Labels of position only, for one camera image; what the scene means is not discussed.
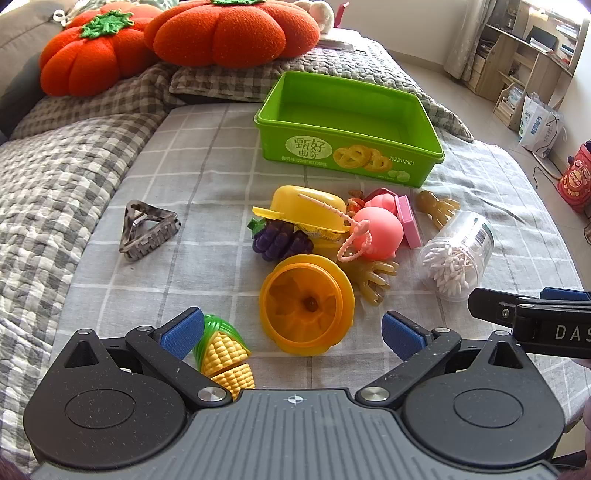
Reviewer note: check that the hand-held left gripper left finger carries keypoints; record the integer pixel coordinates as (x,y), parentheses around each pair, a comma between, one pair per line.
(182,334)

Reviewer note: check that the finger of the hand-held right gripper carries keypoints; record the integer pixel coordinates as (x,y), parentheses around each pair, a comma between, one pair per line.
(491,307)
(561,294)

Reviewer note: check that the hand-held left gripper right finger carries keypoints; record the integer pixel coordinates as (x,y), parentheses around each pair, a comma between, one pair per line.
(401,339)

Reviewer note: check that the yellow toy corn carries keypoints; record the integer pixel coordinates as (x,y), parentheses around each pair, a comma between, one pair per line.
(226,357)

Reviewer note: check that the clear cotton swab jar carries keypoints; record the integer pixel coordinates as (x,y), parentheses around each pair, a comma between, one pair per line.
(455,256)

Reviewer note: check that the amber hair claw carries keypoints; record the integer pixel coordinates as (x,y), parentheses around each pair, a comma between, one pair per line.
(371,279)
(438,208)

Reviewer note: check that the orange toy pumpkin half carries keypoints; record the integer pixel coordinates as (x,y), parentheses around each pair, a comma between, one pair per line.
(300,304)

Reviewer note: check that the round pink squishy toy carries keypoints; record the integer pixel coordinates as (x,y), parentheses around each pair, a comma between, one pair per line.
(376,230)

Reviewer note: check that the purple toy grapes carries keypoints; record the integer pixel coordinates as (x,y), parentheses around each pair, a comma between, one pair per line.
(277,241)

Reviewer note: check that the green plastic box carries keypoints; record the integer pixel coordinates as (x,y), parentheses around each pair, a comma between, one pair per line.
(323,152)

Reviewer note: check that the grey triangular hair clip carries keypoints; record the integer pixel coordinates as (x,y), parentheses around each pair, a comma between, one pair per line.
(143,242)

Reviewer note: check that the pink rectangular block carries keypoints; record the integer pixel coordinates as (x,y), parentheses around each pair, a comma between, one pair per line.
(410,226)

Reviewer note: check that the red bag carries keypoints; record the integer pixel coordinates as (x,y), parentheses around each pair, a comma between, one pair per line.
(577,177)

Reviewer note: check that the small pink toy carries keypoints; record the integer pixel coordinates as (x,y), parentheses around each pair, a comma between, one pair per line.
(383,201)

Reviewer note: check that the small red toy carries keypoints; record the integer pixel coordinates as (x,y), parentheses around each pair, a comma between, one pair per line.
(355,202)

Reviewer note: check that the yellow toy bowl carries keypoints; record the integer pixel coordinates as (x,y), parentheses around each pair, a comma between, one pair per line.
(300,205)

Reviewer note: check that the white paper bag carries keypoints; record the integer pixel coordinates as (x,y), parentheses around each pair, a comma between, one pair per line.
(540,124)

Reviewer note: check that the light checked bed sheet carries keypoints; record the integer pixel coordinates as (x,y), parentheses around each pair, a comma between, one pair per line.
(194,161)

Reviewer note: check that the grey checked quilt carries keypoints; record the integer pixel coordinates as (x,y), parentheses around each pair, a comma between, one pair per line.
(55,152)

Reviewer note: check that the wooden desk shelf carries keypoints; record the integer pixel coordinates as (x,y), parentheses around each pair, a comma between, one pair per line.
(517,60)

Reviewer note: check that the patterned curtain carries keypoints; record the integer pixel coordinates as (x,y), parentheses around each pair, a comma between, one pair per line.
(464,39)

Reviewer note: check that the small orange pumpkin cushion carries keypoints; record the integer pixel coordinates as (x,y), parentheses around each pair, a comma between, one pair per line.
(87,57)

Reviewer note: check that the large orange pumpkin cushion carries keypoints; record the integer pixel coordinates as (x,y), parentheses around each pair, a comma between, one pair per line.
(231,37)

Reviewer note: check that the open paper booklet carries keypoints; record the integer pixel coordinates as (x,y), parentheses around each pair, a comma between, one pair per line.
(339,40)

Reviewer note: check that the red plastic object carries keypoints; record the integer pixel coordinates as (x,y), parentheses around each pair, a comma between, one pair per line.
(342,10)

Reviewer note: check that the white plush toy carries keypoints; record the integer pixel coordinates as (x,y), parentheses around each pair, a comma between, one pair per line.
(318,14)

